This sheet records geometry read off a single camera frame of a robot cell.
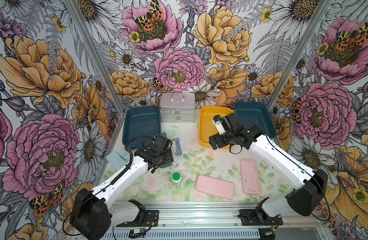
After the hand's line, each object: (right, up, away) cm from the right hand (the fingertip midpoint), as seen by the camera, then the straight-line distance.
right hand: (219, 142), depth 79 cm
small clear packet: (-24, -5, +20) cm, 32 cm away
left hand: (-29, -12, +4) cm, 31 cm away
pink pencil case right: (+20, -21, +8) cm, 30 cm away
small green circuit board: (-40, -42, -7) cm, 58 cm away
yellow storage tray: (-4, +7, +23) cm, 25 cm away
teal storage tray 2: (+37, +16, +40) cm, 57 cm away
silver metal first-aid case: (-24, +22, +30) cm, 44 cm away
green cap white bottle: (-22, -19, -1) cm, 29 cm away
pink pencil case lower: (-1, -26, +6) cm, 27 cm away
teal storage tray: (-52, +12, +36) cm, 64 cm away
